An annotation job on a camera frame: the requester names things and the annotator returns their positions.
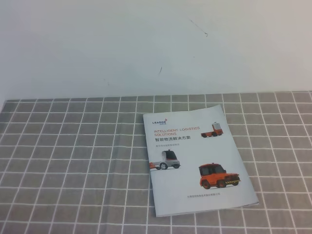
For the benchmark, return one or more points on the grey checked tablecloth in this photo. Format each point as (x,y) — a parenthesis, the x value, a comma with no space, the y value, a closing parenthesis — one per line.
(80,165)

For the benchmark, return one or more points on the white brochure book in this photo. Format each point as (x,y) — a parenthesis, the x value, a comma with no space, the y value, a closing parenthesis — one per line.
(195,165)

